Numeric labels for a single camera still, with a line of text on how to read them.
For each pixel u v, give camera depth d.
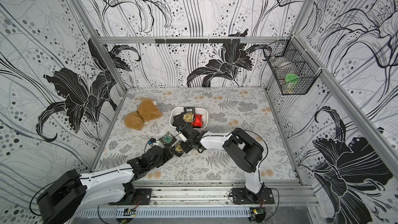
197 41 0.91
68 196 0.41
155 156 0.66
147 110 0.93
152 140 0.80
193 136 0.71
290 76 0.79
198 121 0.94
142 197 0.73
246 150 0.50
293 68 0.78
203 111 0.99
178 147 0.90
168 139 0.93
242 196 0.73
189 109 1.00
